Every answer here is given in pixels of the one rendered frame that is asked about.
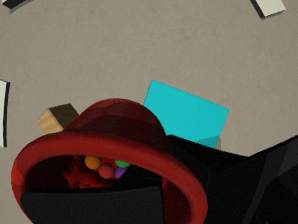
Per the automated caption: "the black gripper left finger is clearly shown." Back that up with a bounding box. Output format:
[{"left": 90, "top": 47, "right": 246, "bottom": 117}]
[{"left": 20, "top": 164, "right": 165, "bottom": 224}]

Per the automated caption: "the purple marble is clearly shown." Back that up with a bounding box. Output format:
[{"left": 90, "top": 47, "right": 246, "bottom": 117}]
[{"left": 114, "top": 167, "right": 128, "bottom": 179}]

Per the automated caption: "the orange marble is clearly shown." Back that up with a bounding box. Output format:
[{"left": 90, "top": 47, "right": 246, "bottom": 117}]
[{"left": 84, "top": 156, "right": 101, "bottom": 169}]

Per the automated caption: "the white square pad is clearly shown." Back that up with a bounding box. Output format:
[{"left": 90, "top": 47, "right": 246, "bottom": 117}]
[{"left": 0, "top": 79, "right": 11, "bottom": 148}]

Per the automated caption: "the red marble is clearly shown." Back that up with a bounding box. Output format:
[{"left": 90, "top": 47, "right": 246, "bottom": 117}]
[{"left": 98, "top": 163, "right": 114, "bottom": 179}]

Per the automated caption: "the dark red cup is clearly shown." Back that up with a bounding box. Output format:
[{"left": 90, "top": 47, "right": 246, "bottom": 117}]
[{"left": 11, "top": 99, "right": 209, "bottom": 224}]

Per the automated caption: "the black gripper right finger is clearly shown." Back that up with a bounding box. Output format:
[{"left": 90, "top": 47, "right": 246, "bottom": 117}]
[{"left": 166, "top": 135, "right": 298, "bottom": 224}]

